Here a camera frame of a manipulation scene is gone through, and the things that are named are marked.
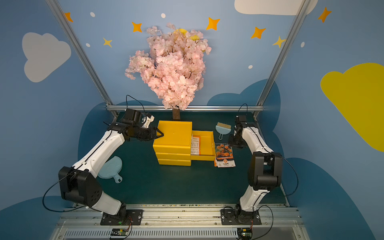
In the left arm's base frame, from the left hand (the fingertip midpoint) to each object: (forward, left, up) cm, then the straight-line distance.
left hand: (160, 134), depth 82 cm
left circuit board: (-44, +16, -22) cm, 52 cm away
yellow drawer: (0, -28, -14) cm, 31 cm away
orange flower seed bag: (-2, -39, -19) cm, 44 cm away
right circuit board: (-43, -45, -23) cm, 67 cm away
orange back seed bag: (+1, -20, -13) cm, 24 cm away
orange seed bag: (-8, -33, -20) cm, 40 cm away
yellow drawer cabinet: (-9, -9, 0) cm, 13 cm away
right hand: (+2, -45, -11) cm, 47 cm away
